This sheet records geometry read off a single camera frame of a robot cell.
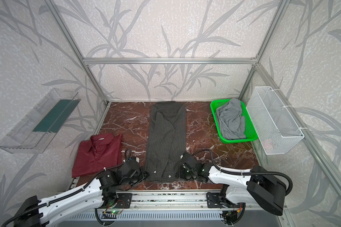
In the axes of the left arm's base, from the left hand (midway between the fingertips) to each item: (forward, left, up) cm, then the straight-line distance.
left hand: (153, 171), depth 80 cm
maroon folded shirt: (+13, +35, -2) cm, 37 cm away
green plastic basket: (+27, -64, 0) cm, 70 cm away
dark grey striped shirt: (+21, -6, -5) cm, 22 cm away
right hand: (0, -12, -1) cm, 12 cm away
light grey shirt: (+35, -54, -1) cm, 65 cm away
